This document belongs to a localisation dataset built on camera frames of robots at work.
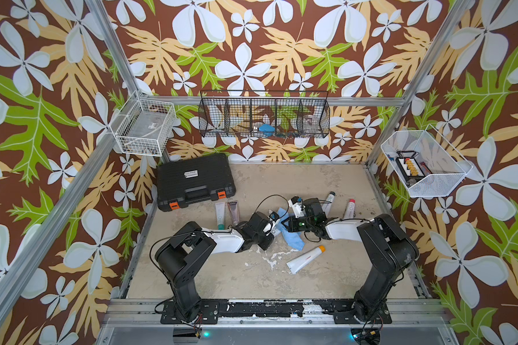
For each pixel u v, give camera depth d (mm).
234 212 1007
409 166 827
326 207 1012
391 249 493
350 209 985
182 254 479
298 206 883
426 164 821
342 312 736
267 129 948
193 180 1061
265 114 985
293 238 874
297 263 848
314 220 766
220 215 982
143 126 850
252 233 728
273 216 822
